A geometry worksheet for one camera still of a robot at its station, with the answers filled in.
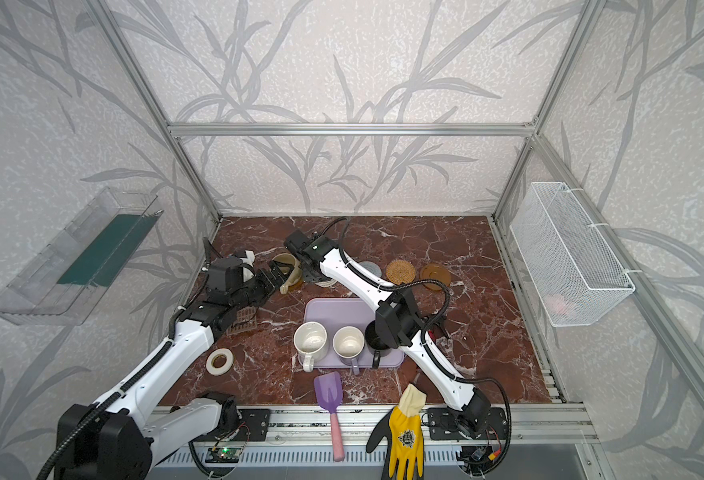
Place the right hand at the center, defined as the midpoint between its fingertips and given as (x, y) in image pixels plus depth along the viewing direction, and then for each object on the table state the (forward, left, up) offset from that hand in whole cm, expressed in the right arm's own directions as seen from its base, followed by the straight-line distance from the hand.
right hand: (319, 265), depth 95 cm
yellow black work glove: (-44, -24, -7) cm, 50 cm away
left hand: (-8, +5, +11) cm, 15 cm away
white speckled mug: (-22, +1, -7) cm, 23 cm away
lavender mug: (-23, -10, -6) cm, 26 cm away
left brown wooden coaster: (-2, +8, -10) cm, 13 cm away
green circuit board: (-49, +19, -9) cm, 53 cm away
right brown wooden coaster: (+2, -39, -8) cm, 40 cm away
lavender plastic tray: (-27, -23, -8) cm, 37 cm away
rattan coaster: (+4, -27, -10) cm, 29 cm away
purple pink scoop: (-35, -5, -8) cm, 36 cm away
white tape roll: (-30, +26, -8) cm, 40 cm away
